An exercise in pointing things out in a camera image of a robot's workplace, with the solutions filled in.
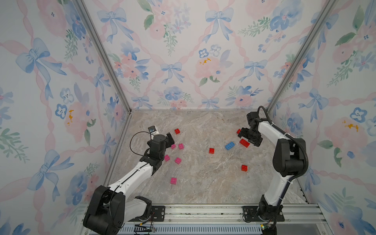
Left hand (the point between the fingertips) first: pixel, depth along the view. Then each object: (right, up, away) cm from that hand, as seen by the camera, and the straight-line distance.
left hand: (164, 134), depth 86 cm
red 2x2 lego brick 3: (+48, -20, +3) cm, 52 cm away
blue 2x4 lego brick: (+41, -8, +12) cm, 44 cm away
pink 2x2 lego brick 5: (+5, -26, -3) cm, 27 cm away
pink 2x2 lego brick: (+4, -9, +12) cm, 16 cm away
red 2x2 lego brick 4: (+6, +1, +20) cm, 21 cm away
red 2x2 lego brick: (+50, +1, +21) cm, 54 cm away
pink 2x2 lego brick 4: (+7, -17, +6) cm, 19 cm away
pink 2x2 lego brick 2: (+9, -9, +12) cm, 17 cm away
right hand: (+53, -4, +11) cm, 54 cm away
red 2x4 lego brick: (+51, -7, +12) cm, 53 cm away
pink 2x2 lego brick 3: (0, -15, +7) cm, 17 cm away
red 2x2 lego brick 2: (+29, -11, +10) cm, 33 cm away
